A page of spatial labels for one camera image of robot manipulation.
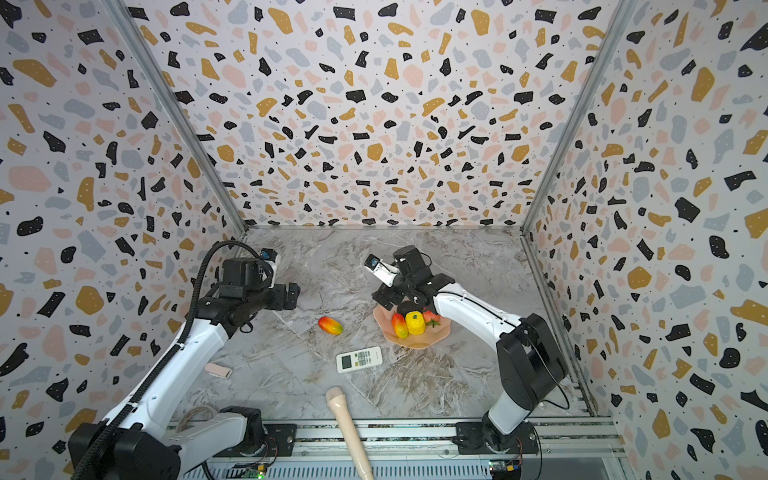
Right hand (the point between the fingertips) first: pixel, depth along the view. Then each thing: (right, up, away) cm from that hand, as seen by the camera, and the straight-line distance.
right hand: (378, 273), depth 85 cm
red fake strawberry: (+16, -14, +6) cm, 22 cm away
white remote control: (-6, -25, +1) cm, 25 cm away
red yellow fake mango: (+6, -16, +5) cm, 18 cm away
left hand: (-26, -2, -5) cm, 26 cm away
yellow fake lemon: (+11, -15, +3) cm, 19 cm away
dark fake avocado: (+9, -11, +7) cm, 16 cm away
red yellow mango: (-15, -16, +6) cm, 23 cm away
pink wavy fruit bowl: (+1, -14, +9) cm, 17 cm away
